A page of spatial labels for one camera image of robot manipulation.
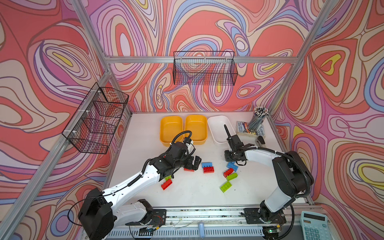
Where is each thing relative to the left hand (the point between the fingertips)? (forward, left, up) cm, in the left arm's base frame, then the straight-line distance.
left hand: (196, 157), depth 79 cm
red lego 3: (-1, -8, -14) cm, 16 cm away
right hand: (+7, -22, -16) cm, 28 cm away
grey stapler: (+17, -44, -11) cm, 48 cm away
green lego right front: (-11, -16, -14) cm, 24 cm away
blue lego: (+1, -6, -12) cm, 13 cm away
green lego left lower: (-6, +17, -14) cm, 23 cm away
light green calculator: (-30, -56, -12) cm, 64 cm away
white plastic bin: (+32, -15, -11) cm, 37 cm away
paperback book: (+28, -34, -12) cm, 45 cm away
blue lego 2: (+2, -22, -14) cm, 26 cm away
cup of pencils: (+28, -41, +4) cm, 50 cm away
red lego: (-10, +17, -13) cm, 24 cm away
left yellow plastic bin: (+31, +19, -12) cm, 38 cm away
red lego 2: (0, +5, -15) cm, 16 cm away
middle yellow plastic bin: (+30, -1, -9) cm, 31 cm away
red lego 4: (-3, -19, -13) cm, 23 cm away
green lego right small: (-6, -21, -14) cm, 26 cm away
